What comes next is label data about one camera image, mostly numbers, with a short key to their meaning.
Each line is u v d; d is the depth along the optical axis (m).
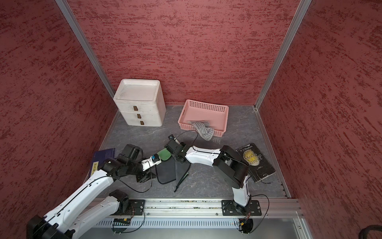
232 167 0.49
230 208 0.73
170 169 0.87
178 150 0.69
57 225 0.39
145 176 0.66
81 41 0.83
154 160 0.67
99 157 0.92
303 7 0.71
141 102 0.90
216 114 1.14
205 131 0.95
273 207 0.75
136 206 0.73
